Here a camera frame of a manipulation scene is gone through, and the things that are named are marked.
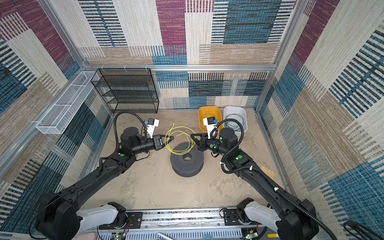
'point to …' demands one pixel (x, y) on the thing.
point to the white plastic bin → (238, 112)
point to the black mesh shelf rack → (127, 90)
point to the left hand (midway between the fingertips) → (173, 136)
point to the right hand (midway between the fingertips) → (191, 138)
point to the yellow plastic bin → (204, 112)
